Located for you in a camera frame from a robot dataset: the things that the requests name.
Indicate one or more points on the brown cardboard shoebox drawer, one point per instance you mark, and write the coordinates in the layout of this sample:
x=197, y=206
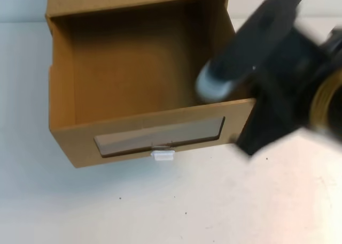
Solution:
x=123, y=73

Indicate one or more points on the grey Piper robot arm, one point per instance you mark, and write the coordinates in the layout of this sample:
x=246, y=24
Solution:
x=299, y=86

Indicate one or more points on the white drawer handle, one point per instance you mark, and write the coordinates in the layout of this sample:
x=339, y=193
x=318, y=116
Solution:
x=163, y=155

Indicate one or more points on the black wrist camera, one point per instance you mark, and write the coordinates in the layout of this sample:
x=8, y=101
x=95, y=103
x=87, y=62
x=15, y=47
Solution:
x=253, y=43

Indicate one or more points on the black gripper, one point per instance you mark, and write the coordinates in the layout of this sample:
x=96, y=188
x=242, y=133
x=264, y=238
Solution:
x=298, y=85

